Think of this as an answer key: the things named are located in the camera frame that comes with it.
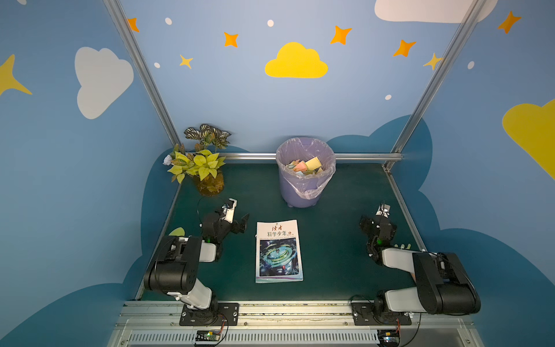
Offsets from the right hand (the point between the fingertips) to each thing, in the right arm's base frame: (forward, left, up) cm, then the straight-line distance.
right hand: (380, 216), depth 92 cm
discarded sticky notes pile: (+21, +31, +7) cm, 38 cm away
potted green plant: (+9, +77, +18) cm, 79 cm away
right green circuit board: (-42, +4, -8) cm, 43 cm away
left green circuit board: (-46, +66, -7) cm, 81 cm away
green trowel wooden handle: (-10, +89, -6) cm, 90 cm away
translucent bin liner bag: (+2, +32, +16) cm, 36 cm away
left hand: (-1, +63, +2) cm, 63 cm away
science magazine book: (-16, +44, -6) cm, 47 cm away
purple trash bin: (+7, +39, +1) cm, 39 cm away
